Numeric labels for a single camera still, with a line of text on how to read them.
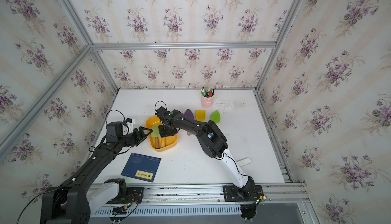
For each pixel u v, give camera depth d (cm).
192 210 70
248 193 64
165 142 90
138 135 73
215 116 103
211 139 58
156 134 93
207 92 104
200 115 105
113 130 65
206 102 105
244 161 82
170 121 67
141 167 81
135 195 73
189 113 105
